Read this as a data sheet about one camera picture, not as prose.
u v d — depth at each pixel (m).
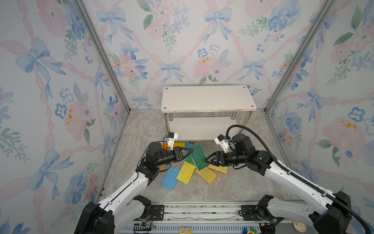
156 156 0.60
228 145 0.67
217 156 0.63
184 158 0.69
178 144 0.96
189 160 0.71
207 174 0.86
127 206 0.57
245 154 0.57
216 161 0.63
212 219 0.73
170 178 0.84
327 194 0.41
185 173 0.86
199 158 0.71
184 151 0.71
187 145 0.99
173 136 0.70
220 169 0.88
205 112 1.17
